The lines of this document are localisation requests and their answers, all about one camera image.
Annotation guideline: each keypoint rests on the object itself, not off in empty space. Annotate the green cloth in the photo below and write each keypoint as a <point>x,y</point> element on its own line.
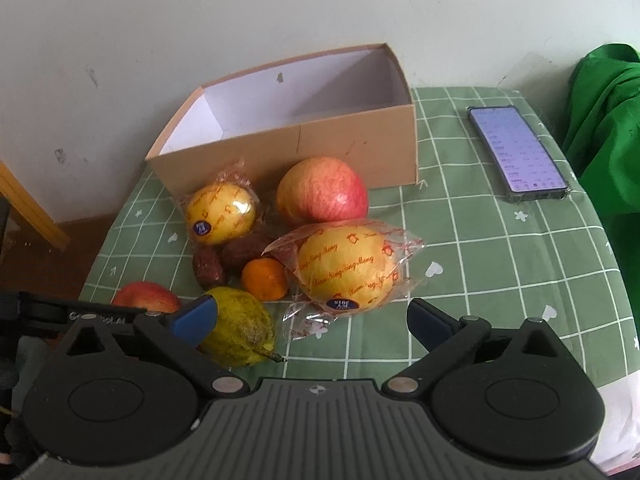
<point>600,138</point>

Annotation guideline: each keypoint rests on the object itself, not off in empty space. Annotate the right red date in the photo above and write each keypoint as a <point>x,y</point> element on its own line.
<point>240,251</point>

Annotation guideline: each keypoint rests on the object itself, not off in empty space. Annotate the left red date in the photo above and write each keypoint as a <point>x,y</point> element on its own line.
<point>207,267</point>

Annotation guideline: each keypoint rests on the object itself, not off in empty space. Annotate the brown cardboard box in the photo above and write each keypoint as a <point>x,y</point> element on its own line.
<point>353,104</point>

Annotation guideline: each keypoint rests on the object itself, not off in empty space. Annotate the red apple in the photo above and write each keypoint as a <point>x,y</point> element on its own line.
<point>321,189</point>
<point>147,295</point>

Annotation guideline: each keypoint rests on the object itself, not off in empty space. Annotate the green yellow pear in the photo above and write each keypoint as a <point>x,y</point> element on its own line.
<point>244,334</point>

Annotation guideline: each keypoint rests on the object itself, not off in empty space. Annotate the red date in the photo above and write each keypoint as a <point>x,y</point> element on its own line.
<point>207,267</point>
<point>240,251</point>

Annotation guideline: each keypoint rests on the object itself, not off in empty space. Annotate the small orange tangerine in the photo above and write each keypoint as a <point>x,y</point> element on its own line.
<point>265,279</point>

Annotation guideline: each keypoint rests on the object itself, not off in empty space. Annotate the smartphone with lit screen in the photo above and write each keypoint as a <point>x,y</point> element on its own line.
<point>526,168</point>

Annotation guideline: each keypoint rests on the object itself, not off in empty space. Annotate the yellow wooden furniture edge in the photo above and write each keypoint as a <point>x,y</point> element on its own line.
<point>30,211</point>

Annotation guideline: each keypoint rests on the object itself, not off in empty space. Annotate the yellow lemon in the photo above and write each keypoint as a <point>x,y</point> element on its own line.
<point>341,269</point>
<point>225,208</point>

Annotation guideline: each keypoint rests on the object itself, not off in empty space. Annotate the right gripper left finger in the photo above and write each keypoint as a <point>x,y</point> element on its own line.
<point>111,398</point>

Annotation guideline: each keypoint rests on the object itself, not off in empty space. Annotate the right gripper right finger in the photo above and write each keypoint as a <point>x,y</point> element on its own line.
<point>513,396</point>

